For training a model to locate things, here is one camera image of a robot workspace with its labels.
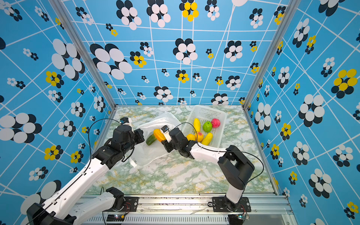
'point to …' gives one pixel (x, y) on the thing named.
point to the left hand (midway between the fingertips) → (145, 130)
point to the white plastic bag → (143, 154)
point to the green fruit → (207, 126)
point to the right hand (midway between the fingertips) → (165, 140)
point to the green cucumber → (151, 139)
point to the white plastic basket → (205, 114)
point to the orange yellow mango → (159, 135)
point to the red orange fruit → (199, 137)
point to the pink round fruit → (215, 123)
